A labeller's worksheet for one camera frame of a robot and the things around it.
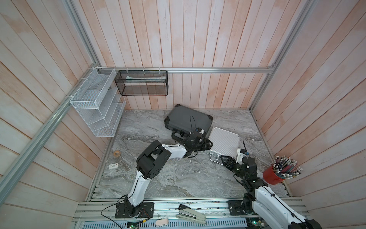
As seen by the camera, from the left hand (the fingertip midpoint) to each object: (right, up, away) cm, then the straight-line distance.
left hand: (209, 146), depth 94 cm
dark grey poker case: (-16, +18, +8) cm, 25 cm away
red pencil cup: (+36, -9, -19) cm, 41 cm away
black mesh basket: (-47, +46, +9) cm, 66 cm away
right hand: (+8, -6, -7) cm, 12 cm away
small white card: (-62, -12, -6) cm, 63 cm away
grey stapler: (-16, -31, -22) cm, 41 cm away
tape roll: (-63, -5, +2) cm, 63 cm away
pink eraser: (-28, -33, -25) cm, 50 cm away
